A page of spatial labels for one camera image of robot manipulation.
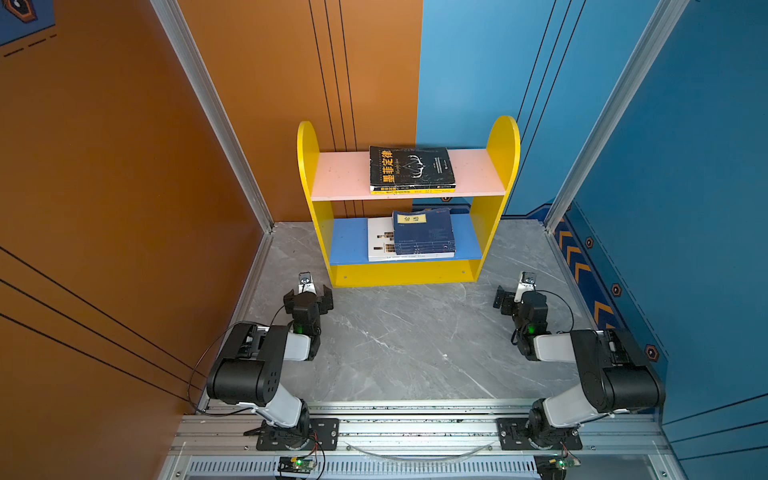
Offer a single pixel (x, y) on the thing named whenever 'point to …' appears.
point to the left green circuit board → (293, 464)
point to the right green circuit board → (554, 467)
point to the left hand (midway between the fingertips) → (309, 286)
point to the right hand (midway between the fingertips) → (513, 289)
